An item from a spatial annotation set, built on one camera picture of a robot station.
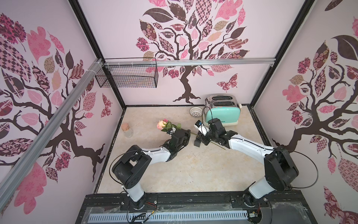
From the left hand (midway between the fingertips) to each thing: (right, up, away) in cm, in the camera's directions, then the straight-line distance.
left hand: (192, 131), depth 88 cm
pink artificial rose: (-18, +7, +6) cm, 20 cm away
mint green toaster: (+24, +16, +10) cm, 31 cm away
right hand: (+4, -1, 0) cm, 4 cm away
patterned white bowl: (+5, +14, +26) cm, 30 cm away
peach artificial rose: (-21, +4, -1) cm, 21 cm away
